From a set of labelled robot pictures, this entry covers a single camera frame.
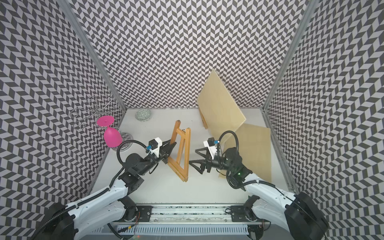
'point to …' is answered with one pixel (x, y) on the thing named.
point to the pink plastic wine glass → (112, 136)
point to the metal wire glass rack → (97, 109)
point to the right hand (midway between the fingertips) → (192, 160)
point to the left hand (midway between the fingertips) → (174, 142)
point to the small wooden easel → (203, 119)
